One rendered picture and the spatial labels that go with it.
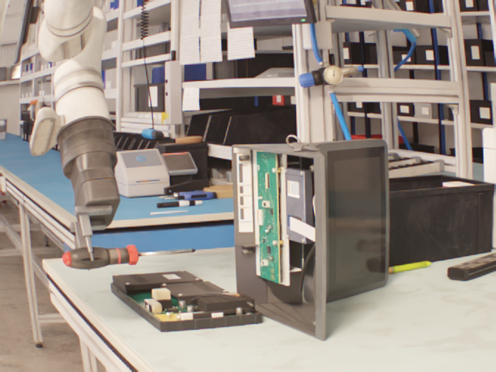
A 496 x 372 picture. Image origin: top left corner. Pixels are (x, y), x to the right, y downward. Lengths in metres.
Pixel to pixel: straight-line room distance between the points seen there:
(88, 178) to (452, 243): 0.68
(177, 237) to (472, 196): 1.36
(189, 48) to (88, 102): 2.54
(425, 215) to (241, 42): 1.74
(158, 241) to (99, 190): 1.66
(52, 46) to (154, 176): 2.07
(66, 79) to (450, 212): 0.68
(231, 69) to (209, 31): 0.34
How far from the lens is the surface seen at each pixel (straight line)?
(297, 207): 1.22
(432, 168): 3.22
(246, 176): 1.33
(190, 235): 2.86
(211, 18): 3.54
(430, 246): 1.61
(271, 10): 2.59
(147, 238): 2.83
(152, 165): 3.37
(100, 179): 1.19
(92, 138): 1.22
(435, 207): 1.61
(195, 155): 3.53
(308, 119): 2.89
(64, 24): 1.21
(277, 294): 1.35
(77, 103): 1.24
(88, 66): 1.28
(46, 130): 1.24
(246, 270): 1.35
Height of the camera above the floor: 1.29
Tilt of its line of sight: 6 degrees down
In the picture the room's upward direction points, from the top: 2 degrees counter-clockwise
